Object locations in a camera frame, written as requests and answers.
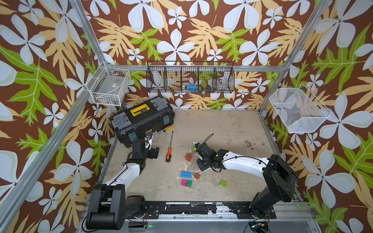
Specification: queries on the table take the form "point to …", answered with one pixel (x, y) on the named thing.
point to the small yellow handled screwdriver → (167, 129)
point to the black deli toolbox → (154, 115)
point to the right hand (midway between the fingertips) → (199, 162)
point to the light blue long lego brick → (186, 174)
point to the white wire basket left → (109, 85)
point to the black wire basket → (190, 76)
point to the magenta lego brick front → (184, 183)
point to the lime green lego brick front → (223, 183)
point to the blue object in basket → (192, 88)
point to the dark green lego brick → (189, 184)
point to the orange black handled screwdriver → (168, 156)
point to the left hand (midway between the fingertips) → (149, 143)
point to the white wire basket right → (300, 110)
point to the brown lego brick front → (197, 175)
